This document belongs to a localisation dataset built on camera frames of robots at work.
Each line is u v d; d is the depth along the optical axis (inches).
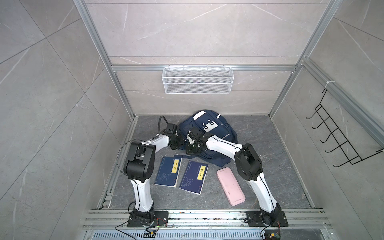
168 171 35.0
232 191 31.5
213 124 42.2
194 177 33.9
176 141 33.7
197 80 39.7
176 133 35.5
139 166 20.4
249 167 22.1
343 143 24.6
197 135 30.6
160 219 28.7
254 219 28.7
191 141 33.8
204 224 28.7
